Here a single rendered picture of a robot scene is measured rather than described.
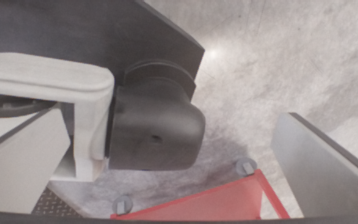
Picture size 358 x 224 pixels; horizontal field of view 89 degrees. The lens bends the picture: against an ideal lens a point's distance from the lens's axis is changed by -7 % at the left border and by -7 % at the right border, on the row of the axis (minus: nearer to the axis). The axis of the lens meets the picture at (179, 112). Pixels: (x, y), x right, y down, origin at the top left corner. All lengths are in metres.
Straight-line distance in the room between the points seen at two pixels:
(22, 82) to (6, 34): 0.18
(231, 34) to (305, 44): 0.29
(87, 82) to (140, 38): 0.16
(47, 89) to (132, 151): 0.15
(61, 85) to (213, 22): 0.46
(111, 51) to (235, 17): 0.38
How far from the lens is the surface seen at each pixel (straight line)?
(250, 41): 0.69
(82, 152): 0.34
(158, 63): 0.42
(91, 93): 0.30
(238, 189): 0.95
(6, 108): 0.32
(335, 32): 0.90
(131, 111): 0.31
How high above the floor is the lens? 0.58
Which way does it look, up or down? 53 degrees down
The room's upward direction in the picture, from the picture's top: 162 degrees clockwise
